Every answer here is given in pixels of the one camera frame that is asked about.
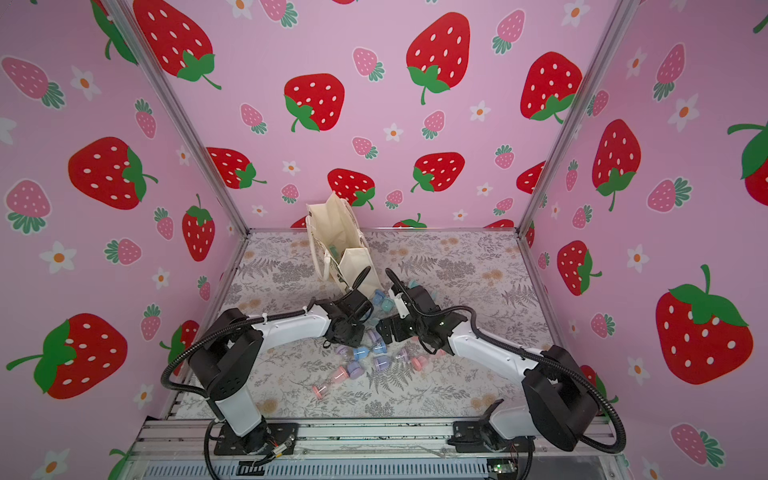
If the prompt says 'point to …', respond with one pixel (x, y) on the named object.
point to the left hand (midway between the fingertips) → (357, 337)
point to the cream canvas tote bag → (336, 230)
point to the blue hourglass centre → (361, 352)
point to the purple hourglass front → (355, 370)
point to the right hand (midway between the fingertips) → (385, 326)
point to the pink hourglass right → (419, 363)
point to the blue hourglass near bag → (378, 296)
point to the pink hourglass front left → (319, 390)
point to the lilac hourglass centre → (381, 364)
